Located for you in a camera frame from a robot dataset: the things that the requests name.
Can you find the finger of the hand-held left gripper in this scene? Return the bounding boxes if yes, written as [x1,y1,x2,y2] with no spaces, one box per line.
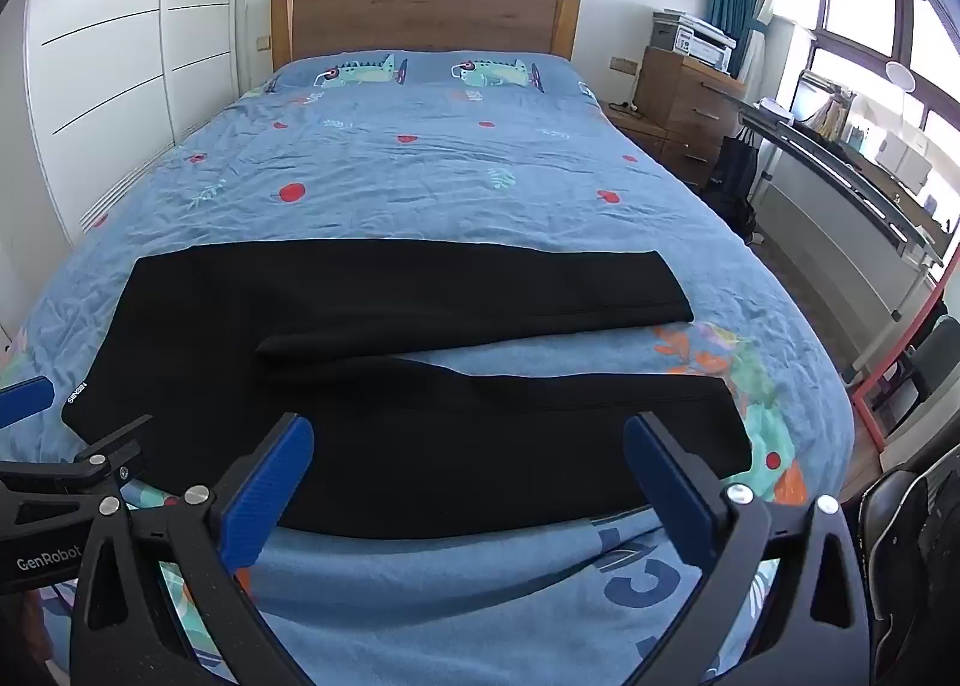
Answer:
[0,376,56,429]
[71,414,155,471]

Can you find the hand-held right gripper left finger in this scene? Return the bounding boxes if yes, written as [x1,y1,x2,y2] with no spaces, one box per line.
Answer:
[69,413,316,686]

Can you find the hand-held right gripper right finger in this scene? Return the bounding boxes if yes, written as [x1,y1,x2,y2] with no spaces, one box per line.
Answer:
[624,413,875,686]

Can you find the black pants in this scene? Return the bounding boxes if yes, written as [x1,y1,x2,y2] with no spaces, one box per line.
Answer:
[61,239,754,541]

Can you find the black chair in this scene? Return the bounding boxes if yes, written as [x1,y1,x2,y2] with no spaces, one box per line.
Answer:
[855,464,960,686]

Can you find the black tote bag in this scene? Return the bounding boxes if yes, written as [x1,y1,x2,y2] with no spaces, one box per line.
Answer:
[708,126,763,198]

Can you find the white wardrobe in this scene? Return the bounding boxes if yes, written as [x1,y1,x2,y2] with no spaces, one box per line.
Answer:
[25,0,250,249]

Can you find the wooden dresser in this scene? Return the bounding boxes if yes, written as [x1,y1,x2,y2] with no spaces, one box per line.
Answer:
[600,46,749,190]

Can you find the blue printed blanket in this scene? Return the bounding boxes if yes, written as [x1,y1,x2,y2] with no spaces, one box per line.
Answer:
[0,52,857,686]

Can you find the blue dinosaur print pillow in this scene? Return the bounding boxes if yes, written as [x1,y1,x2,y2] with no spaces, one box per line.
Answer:
[259,53,432,94]
[429,51,599,105]

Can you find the white printer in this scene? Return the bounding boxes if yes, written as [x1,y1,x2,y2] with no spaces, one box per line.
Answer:
[648,11,738,73]

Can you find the wooden headboard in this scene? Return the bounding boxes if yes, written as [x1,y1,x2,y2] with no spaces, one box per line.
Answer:
[270,0,582,73]

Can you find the red frame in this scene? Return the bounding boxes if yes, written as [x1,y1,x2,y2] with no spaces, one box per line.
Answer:
[850,279,950,448]

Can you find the desk with metal rail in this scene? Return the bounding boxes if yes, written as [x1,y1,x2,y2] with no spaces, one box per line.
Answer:
[738,93,947,268]

